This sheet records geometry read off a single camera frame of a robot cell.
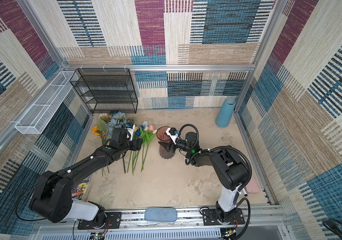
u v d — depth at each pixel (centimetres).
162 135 85
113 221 73
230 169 49
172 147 78
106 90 109
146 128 106
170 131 76
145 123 108
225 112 99
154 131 105
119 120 100
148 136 102
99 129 106
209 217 74
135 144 79
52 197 42
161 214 73
